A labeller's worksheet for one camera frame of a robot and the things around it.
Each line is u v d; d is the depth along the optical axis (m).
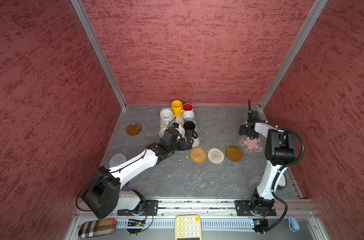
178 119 1.13
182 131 0.94
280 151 0.55
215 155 0.92
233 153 0.95
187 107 1.10
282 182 0.79
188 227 0.67
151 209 0.74
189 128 0.98
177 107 1.08
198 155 0.94
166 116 1.07
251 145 0.97
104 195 0.41
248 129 0.79
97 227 0.67
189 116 1.09
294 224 0.67
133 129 1.06
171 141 0.64
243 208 0.74
